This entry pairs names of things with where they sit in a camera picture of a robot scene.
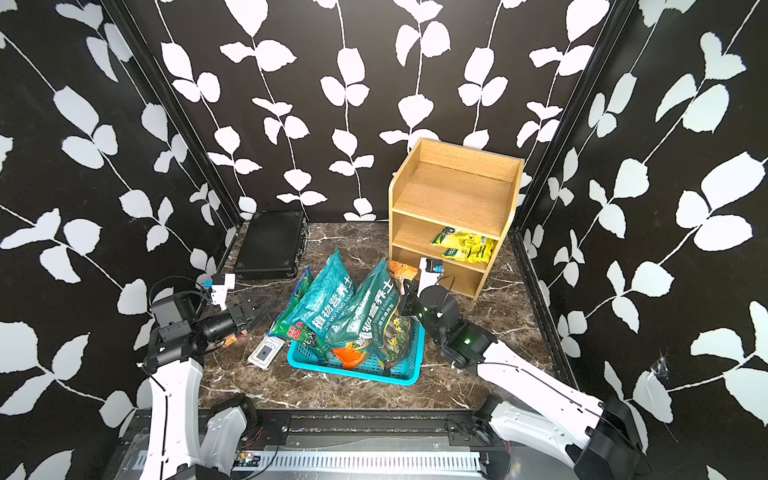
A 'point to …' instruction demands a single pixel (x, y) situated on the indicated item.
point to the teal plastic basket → (405, 370)
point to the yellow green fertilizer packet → (463, 245)
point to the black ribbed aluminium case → (270, 247)
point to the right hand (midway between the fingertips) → (399, 277)
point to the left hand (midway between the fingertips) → (273, 300)
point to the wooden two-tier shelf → (453, 205)
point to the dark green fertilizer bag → (375, 315)
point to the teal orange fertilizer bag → (324, 304)
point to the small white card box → (266, 352)
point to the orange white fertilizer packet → (403, 271)
